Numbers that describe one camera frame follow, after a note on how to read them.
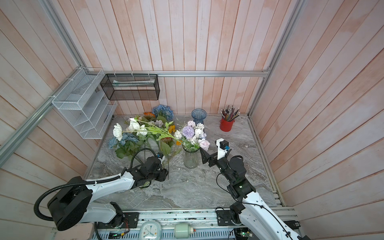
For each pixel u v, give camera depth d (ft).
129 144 2.97
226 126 3.58
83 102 2.30
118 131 1.79
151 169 2.22
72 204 1.37
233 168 1.78
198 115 3.21
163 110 3.73
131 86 3.49
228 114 3.22
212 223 2.40
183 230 2.09
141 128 2.13
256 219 1.88
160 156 2.62
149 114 3.73
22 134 1.85
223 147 1.96
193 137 2.38
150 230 2.25
